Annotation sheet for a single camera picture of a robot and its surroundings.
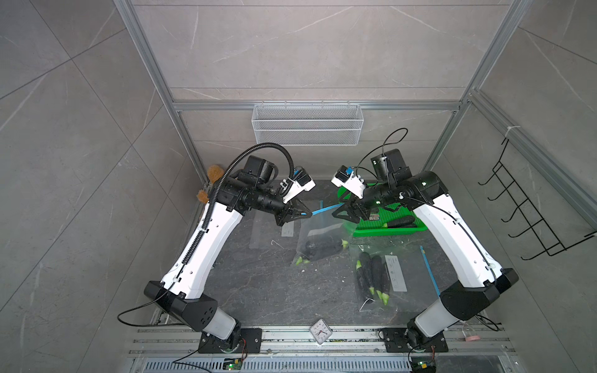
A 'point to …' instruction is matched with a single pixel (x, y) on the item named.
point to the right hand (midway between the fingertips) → (342, 205)
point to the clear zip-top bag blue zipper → (390, 281)
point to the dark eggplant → (380, 273)
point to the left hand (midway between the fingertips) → (309, 210)
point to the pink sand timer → (469, 334)
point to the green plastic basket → (375, 227)
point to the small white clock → (320, 331)
